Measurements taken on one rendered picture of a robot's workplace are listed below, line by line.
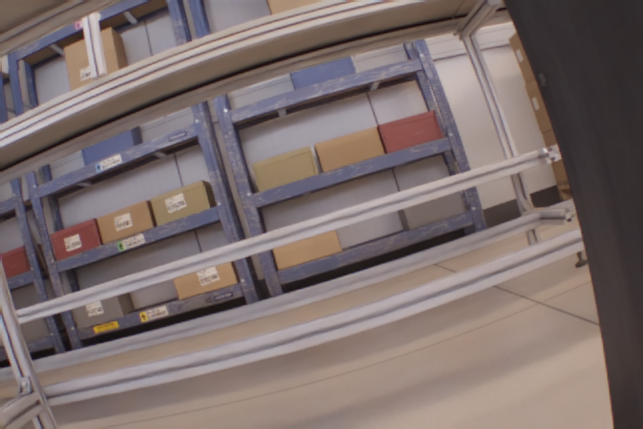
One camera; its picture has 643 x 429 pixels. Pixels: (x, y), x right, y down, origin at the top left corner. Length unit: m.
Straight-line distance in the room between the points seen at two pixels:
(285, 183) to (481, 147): 1.23
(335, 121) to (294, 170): 0.60
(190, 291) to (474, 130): 1.87
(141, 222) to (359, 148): 1.20
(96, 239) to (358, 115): 1.67
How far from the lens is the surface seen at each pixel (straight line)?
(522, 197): 2.95
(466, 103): 5.19
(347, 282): 2.62
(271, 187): 4.61
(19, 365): 1.73
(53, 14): 1.77
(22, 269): 4.95
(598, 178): 0.52
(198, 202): 4.63
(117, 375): 1.69
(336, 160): 4.63
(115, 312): 4.73
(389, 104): 5.13
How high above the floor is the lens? 0.36
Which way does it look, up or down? level
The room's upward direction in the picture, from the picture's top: 17 degrees counter-clockwise
